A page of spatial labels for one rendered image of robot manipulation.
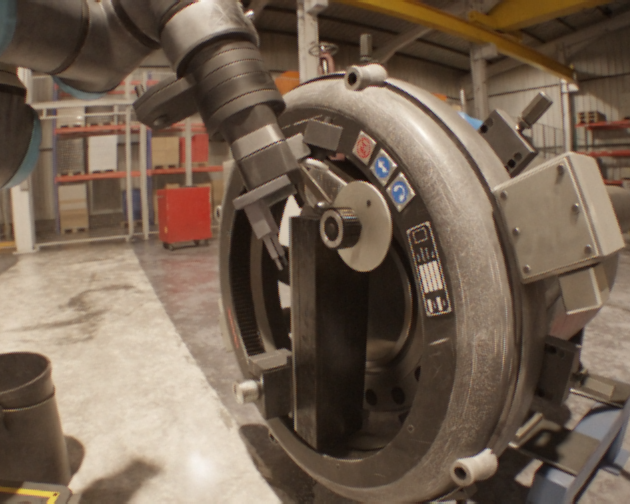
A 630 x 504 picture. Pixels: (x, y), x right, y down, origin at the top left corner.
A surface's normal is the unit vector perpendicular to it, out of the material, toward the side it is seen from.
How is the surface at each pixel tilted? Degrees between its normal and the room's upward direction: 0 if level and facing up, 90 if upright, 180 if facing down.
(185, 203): 90
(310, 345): 90
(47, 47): 141
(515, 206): 90
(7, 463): 93
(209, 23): 79
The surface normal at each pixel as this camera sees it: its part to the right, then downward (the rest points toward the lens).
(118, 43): 0.09, 0.76
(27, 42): 0.62, 0.78
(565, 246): -0.84, 0.11
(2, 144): 0.94, 0.18
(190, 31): -0.27, 0.14
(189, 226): 0.60, 0.11
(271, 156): -0.06, 0.04
